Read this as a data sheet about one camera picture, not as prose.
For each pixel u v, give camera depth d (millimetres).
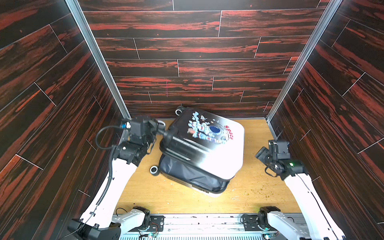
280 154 549
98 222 367
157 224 723
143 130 498
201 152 627
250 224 733
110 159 441
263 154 678
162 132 654
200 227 735
